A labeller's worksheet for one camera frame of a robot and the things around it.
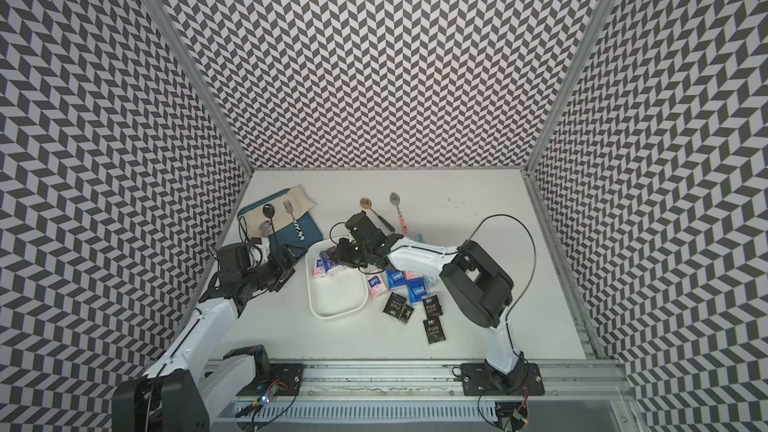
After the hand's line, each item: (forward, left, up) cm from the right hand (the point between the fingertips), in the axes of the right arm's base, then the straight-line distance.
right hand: (331, 262), depth 85 cm
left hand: (0, +8, +1) cm, 9 cm away
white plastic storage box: (-8, -2, -7) cm, 10 cm away
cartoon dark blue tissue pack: (-1, +1, +1) cm, 2 cm away
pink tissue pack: (-5, -13, -6) cm, 15 cm away
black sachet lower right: (-17, -29, -7) cm, 34 cm away
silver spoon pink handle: (+29, -18, -7) cm, 34 cm away
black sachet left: (-11, -18, -4) cm, 22 cm away
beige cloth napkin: (+27, +17, -7) cm, 32 cm away
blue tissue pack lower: (-6, -25, -6) cm, 26 cm away
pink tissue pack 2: (-1, -23, -6) cm, 24 cm away
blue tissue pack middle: (-3, -18, -6) cm, 20 cm away
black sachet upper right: (-11, -29, -6) cm, 31 cm away
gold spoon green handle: (+27, -7, -8) cm, 29 cm away
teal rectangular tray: (+13, +18, -7) cm, 23 cm away
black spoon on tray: (+23, +27, -6) cm, 36 cm away
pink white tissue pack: (0, +5, -5) cm, 7 cm away
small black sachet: (-12, -21, -7) cm, 26 cm away
